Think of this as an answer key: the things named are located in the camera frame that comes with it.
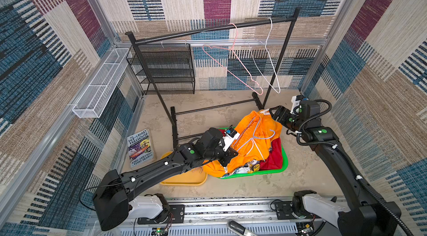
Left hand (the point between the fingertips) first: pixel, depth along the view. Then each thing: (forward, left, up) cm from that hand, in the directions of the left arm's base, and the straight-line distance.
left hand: (238, 153), depth 73 cm
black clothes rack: (+26, +34, -11) cm, 44 cm away
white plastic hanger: (+60, -11, +16) cm, 64 cm away
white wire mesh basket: (+18, +61, +17) cm, 66 cm away
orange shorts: (+12, -12, -2) cm, 18 cm away
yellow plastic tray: (-4, +20, -17) cm, 27 cm away
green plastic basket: (-4, -11, -11) cm, 17 cm away
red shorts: (+2, -18, -9) cm, 21 cm away
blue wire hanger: (+6, -10, -3) cm, 12 cm away
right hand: (+16, -19, +6) cm, 25 cm away
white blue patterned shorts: (-2, -8, -8) cm, 11 cm away
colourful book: (+11, +51, -15) cm, 54 cm away
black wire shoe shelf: (+59, +37, +4) cm, 70 cm away
